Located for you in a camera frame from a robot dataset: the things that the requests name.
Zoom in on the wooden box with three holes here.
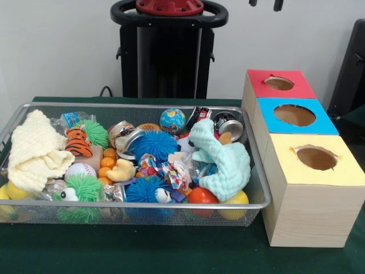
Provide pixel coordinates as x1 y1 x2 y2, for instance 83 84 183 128
241 69 365 248

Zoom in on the silver mesh bin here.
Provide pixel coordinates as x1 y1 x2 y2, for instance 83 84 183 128
0 102 271 228

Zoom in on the black flat panel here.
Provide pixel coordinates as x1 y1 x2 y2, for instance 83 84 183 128
327 18 365 115

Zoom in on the dark green tablecloth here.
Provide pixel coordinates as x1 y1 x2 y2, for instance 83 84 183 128
338 106 365 135
0 96 365 274

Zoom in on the globe print ball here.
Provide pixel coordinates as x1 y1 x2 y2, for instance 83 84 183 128
159 108 186 135

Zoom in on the mint green cloth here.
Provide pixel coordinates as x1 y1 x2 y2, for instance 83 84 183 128
188 119 252 203

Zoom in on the yellow duck plush toy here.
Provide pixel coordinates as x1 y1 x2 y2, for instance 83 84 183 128
106 158 137 183

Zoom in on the blue spiky ball with eyes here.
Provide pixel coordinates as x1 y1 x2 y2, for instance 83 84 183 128
125 175 175 220

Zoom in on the orange tiger plush toy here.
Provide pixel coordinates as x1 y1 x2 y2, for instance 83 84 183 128
64 123 94 158

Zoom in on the white baseball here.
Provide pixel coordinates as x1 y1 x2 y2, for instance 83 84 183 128
64 163 98 182

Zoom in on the green spiky ball with eyes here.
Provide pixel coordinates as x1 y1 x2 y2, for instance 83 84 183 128
52 174 106 224

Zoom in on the cream knitted cloth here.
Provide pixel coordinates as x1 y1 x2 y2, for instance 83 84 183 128
7 109 76 192

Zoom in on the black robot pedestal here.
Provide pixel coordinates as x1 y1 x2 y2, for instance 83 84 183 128
110 0 229 99

